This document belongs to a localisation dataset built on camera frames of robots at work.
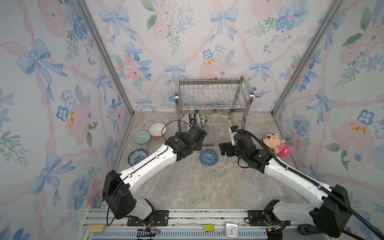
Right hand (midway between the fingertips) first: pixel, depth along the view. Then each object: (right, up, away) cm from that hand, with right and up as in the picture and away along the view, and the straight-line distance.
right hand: (226, 142), depth 81 cm
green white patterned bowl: (-23, +15, +19) cm, 33 cm away
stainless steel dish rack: (-3, +25, +32) cm, 41 cm away
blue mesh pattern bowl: (-8, -11, +14) cm, 19 cm away
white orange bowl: (-45, +7, +26) cm, 53 cm away
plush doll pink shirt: (+33, -1, +14) cm, 35 cm away
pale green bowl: (-53, +1, +20) cm, 57 cm away
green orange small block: (-11, -38, -12) cm, 42 cm away
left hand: (-19, +3, -3) cm, 19 cm away
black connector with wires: (-40, -43, -8) cm, 60 cm away
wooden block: (-63, -40, -11) cm, 75 cm away
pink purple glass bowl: (-15, +15, +19) cm, 29 cm away
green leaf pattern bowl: (-10, +14, +28) cm, 33 cm away
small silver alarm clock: (0, -40, -12) cm, 41 cm away
